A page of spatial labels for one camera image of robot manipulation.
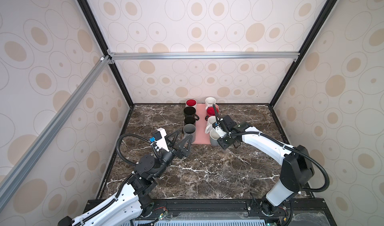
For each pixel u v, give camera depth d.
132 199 0.49
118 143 0.45
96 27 0.78
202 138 1.01
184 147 0.97
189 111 1.09
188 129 0.95
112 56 0.90
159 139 0.55
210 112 1.01
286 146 0.48
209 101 1.11
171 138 0.66
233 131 0.62
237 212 0.74
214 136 0.85
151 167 0.48
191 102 1.10
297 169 0.44
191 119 1.01
